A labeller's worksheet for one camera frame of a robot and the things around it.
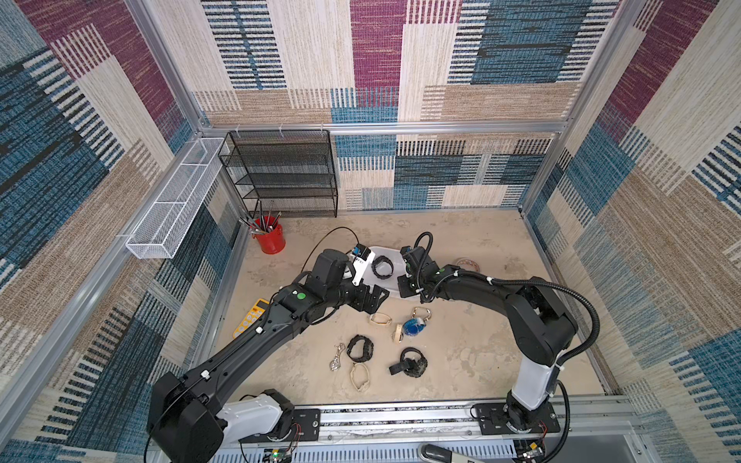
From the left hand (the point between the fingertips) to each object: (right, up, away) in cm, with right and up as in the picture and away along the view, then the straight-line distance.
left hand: (376, 287), depth 76 cm
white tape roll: (+33, +4, +29) cm, 43 cm away
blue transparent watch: (+11, -13, +9) cm, 20 cm away
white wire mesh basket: (-52, +17, -3) cm, 55 cm away
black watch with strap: (+10, -22, +5) cm, 25 cm away
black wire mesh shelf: (-33, +38, +32) cm, 60 cm away
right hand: (+10, -3, +19) cm, 22 cm away
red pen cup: (-38, +11, +31) cm, 50 cm away
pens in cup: (-41, +17, +29) cm, 53 cm away
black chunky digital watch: (-5, -19, +7) cm, 21 cm away
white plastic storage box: (+5, -2, +22) cm, 22 cm away
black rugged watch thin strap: (0, +4, +24) cm, 24 cm away
